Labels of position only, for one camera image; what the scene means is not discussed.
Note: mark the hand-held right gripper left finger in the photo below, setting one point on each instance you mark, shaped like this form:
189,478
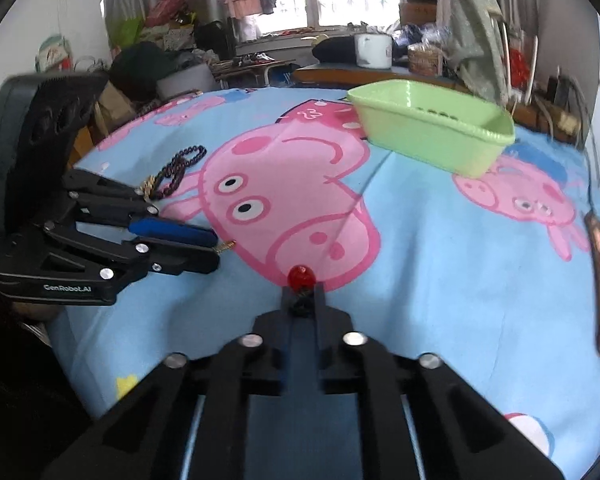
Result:
270,330

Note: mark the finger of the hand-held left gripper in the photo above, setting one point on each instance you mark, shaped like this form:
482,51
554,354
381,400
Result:
170,230
110,195

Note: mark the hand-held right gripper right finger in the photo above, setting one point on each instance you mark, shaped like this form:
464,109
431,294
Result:
332,330

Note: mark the green plastic basket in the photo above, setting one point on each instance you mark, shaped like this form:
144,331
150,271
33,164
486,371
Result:
430,135

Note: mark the brown paper bag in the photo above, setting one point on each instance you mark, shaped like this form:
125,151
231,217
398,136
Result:
112,107

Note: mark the cartoon pig printed blanket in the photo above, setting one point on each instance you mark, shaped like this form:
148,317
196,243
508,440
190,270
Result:
430,285

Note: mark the dark green bag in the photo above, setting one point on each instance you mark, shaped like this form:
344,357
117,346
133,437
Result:
142,67

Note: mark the bright green plastic bag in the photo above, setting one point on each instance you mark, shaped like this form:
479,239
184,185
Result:
125,32

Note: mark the low wooden table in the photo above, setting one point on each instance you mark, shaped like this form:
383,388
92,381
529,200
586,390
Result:
250,67

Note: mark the black bag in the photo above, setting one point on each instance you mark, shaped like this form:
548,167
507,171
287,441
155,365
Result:
215,40

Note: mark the red bag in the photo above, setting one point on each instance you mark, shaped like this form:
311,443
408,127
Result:
166,10

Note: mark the wooden desk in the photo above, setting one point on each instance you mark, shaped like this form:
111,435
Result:
330,74

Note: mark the dark blue cushion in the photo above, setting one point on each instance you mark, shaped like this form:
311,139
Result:
335,50

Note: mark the white enamel mug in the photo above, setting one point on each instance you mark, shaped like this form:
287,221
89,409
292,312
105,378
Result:
374,52

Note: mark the round woven box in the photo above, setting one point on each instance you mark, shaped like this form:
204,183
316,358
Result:
425,60

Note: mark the white power strip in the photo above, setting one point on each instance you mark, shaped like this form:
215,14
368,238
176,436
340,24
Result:
560,117

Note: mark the cardboard box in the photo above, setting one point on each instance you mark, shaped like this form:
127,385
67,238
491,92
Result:
417,12

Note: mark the black power adapter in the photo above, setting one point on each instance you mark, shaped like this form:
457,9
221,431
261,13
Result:
558,90

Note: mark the grey dotted hanging cloth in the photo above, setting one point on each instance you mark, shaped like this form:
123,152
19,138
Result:
472,25

